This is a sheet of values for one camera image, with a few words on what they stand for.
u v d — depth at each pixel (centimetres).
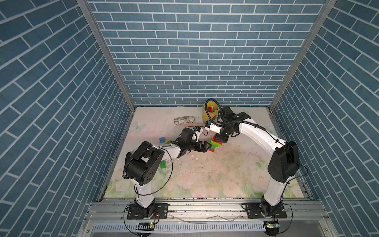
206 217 74
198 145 83
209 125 77
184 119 109
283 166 47
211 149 95
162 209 74
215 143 87
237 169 89
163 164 87
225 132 74
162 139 100
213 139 85
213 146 89
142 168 49
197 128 86
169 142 99
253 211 73
